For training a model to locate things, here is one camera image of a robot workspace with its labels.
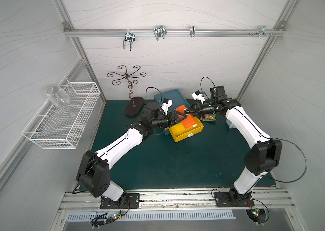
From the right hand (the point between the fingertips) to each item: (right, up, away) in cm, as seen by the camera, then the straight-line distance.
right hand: (184, 112), depth 76 cm
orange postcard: (+2, -5, -4) cm, 7 cm away
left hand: (0, -3, -4) cm, 5 cm away
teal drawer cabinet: (-2, +8, +19) cm, 21 cm away
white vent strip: (-43, -53, -4) cm, 69 cm away
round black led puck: (+37, -53, -4) cm, 64 cm away
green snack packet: (+23, -4, +32) cm, 39 cm away
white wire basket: (-58, -7, -8) cm, 59 cm away
